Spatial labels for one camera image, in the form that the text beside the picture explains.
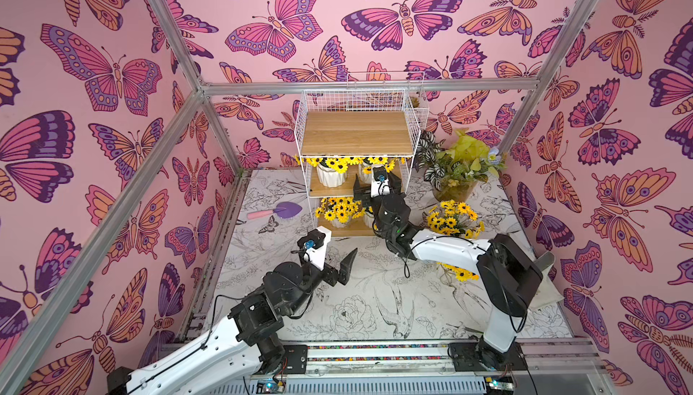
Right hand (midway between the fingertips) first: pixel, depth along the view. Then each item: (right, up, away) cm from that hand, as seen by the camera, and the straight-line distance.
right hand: (376, 170), depth 81 cm
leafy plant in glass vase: (+27, +2, +9) cm, 29 cm away
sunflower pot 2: (-11, -13, +7) cm, 18 cm away
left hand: (-10, -18, -14) cm, 25 cm away
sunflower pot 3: (+27, -15, +8) cm, 32 cm away
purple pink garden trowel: (-34, -14, +24) cm, 44 cm away
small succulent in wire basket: (+15, +25, +13) cm, 31 cm away
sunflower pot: (-13, -1, -5) cm, 14 cm away
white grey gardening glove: (+55, -39, +5) cm, 67 cm away
